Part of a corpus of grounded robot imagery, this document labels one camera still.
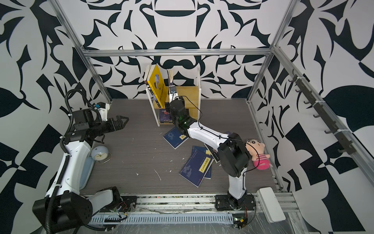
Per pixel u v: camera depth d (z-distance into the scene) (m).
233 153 0.49
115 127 0.67
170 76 0.78
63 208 0.38
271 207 0.71
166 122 1.01
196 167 0.85
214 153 0.89
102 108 0.68
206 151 0.92
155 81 0.79
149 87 0.76
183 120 0.66
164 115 0.99
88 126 0.57
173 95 0.67
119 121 0.68
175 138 0.97
